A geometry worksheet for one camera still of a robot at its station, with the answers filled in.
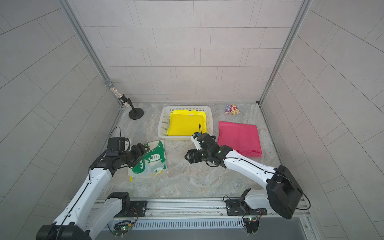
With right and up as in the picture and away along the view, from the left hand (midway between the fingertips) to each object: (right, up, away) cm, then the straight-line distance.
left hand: (149, 149), depth 80 cm
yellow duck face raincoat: (+18, +20, +23) cm, 35 cm away
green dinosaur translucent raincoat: (+1, -8, +2) cm, 8 cm away
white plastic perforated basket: (+3, +15, +17) cm, 23 cm away
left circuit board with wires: (-7, -31, -15) cm, 35 cm away
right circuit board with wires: (+51, -31, -12) cm, 61 cm away
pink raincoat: (+55, +4, +14) cm, 57 cm away
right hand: (+22, -3, -2) cm, 22 cm away
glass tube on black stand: (-21, +20, +28) cm, 40 cm away
